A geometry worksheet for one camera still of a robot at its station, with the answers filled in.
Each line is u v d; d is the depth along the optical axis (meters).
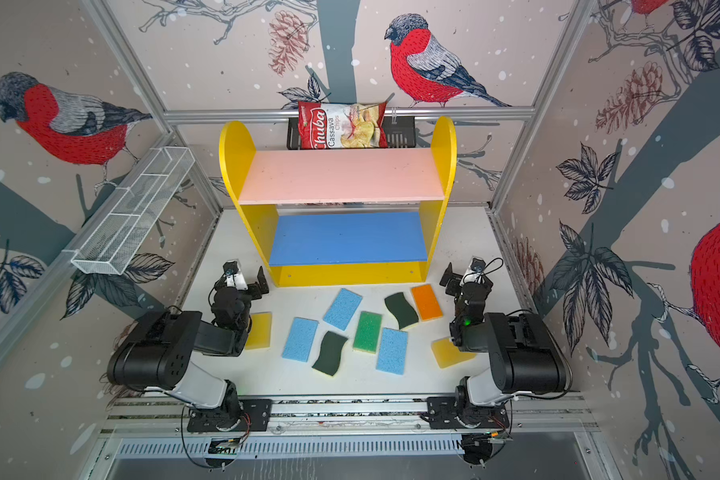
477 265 0.77
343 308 0.92
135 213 0.78
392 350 0.83
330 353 0.84
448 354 0.83
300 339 0.86
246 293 0.81
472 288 0.73
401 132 0.95
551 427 0.74
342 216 1.05
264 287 0.86
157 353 0.45
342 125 0.87
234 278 0.78
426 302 0.93
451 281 0.83
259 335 0.87
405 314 0.91
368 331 0.87
